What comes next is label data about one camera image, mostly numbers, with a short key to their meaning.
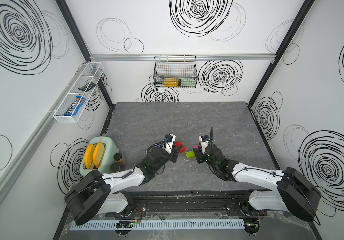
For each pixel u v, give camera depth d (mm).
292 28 793
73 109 694
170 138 680
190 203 771
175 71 991
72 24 764
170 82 868
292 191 417
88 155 688
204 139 733
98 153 707
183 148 936
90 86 802
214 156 620
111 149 790
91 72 928
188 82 875
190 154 873
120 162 828
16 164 496
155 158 601
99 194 419
